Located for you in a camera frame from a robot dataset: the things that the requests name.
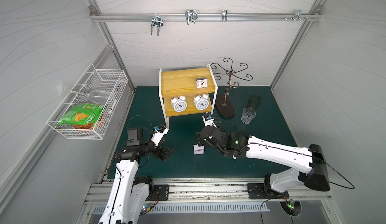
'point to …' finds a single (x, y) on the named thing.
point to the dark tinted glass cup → (254, 101)
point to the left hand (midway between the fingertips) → (168, 144)
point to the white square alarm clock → (198, 149)
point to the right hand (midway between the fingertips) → (204, 130)
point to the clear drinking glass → (248, 113)
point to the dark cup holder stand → (224, 107)
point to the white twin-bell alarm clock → (201, 102)
